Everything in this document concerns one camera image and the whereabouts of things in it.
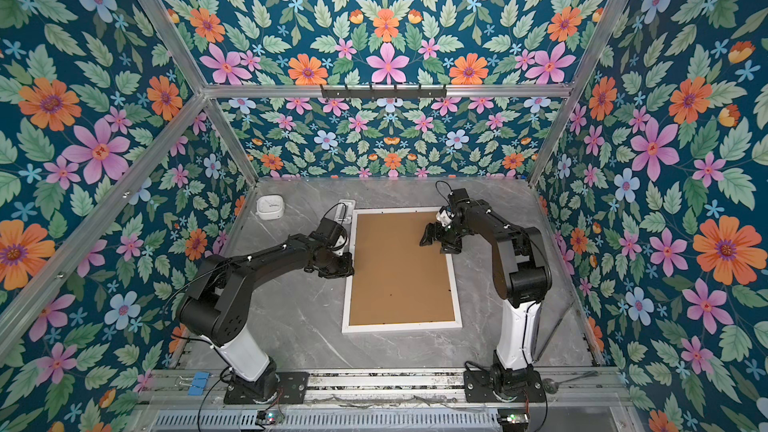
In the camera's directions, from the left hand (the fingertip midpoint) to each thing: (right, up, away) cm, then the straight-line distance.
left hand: (357, 267), depth 91 cm
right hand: (+24, +7, +5) cm, 25 cm away
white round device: (-35, +19, +17) cm, 43 cm away
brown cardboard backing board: (+12, -3, -1) cm, 12 cm away
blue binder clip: (-38, -26, -16) cm, 49 cm away
